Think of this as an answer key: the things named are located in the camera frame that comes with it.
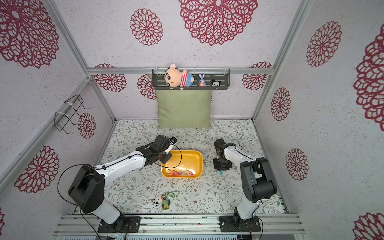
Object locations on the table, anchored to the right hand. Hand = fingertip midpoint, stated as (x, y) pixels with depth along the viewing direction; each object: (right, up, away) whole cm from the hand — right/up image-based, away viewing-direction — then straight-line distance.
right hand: (220, 166), depth 93 cm
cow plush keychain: (-36, -15, -13) cm, 41 cm away
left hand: (-33, +9, -3) cm, 35 cm away
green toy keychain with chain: (-31, -16, -13) cm, 38 cm away
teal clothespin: (0, -4, -1) cm, 4 cm away
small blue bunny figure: (-11, +51, -3) cm, 53 cm away
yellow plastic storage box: (-18, 0, 0) cm, 18 cm away
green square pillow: (-26, +37, +7) cm, 46 cm away
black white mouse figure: (-3, +51, 0) cm, 51 cm away
